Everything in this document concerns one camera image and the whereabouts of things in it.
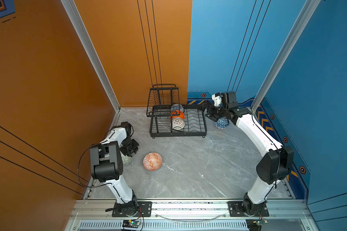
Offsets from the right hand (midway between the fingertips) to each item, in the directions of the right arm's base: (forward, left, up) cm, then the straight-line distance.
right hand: (199, 110), depth 82 cm
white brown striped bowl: (+9, +12, -23) cm, 27 cm away
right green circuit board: (-50, -27, -28) cm, 63 cm away
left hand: (-13, +41, -24) cm, 49 cm away
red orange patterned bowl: (-19, +29, -25) cm, 43 cm away
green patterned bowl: (-17, +46, -26) cm, 56 cm away
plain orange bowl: (0, +13, -1) cm, 13 cm away
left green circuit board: (-51, +36, -28) cm, 68 cm away
